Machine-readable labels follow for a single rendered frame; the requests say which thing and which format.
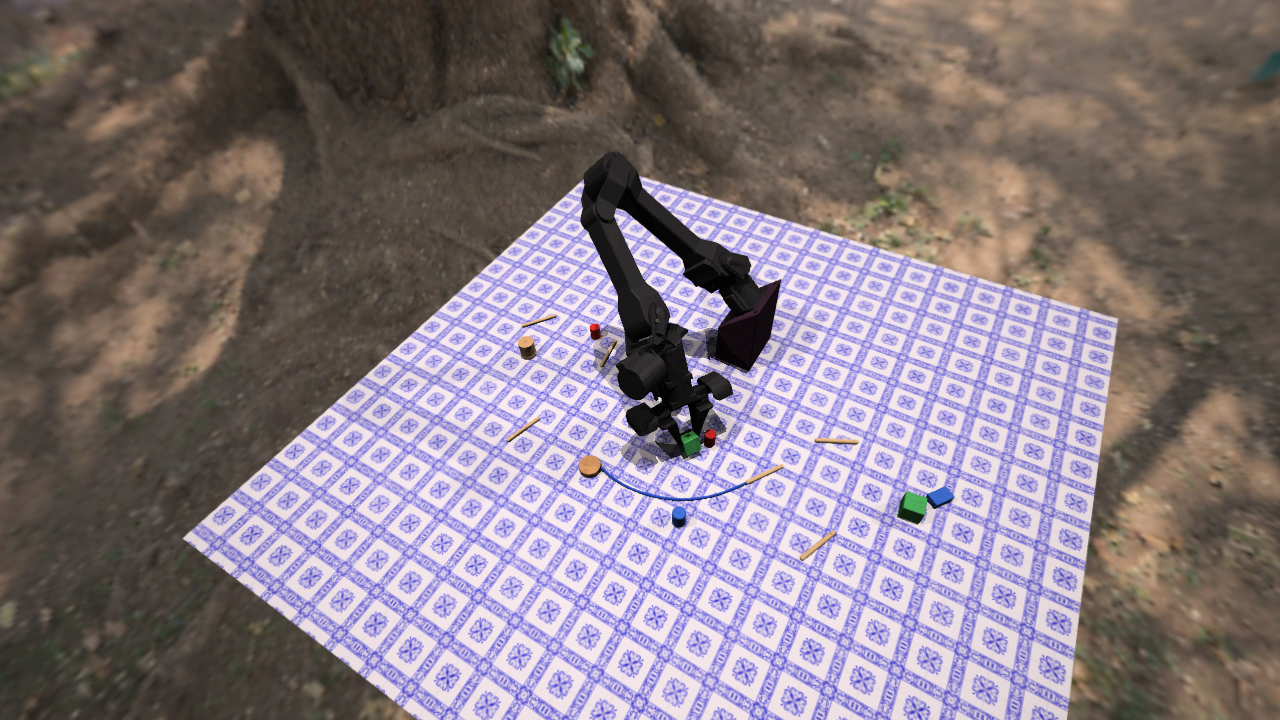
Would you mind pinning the blue cord with wooden stick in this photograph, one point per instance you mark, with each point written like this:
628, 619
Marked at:
702, 497

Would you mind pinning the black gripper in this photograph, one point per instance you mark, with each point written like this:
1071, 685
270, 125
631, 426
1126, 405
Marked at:
676, 392

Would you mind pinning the blue flat block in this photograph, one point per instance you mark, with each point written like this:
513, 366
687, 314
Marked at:
940, 497

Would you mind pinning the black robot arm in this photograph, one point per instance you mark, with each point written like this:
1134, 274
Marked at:
613, 183

